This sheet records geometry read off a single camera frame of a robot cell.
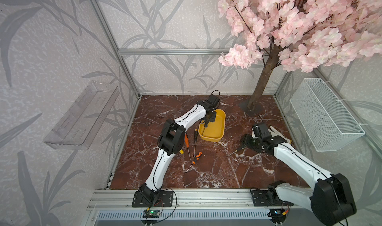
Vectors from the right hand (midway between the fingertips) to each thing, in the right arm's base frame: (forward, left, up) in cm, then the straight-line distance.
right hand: (243, 141), depth 86 cm
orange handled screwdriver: (+1, +34, -5) cm, 34 cm away
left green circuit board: (-34, +49, -8) cm, 60 cm away
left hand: (+18, +18, -1) cm, 26 cm away
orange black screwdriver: (-8, +28, -7) cm, 30 cm away
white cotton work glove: (+11, -24, -8) cm, 27 cm away
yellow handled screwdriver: (-3, +37, -6) cm, 38 cm away
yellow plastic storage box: (+11, +15, -6) cm, 20 cm away
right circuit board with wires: (-35, -13, -11) cm, 39 cm away
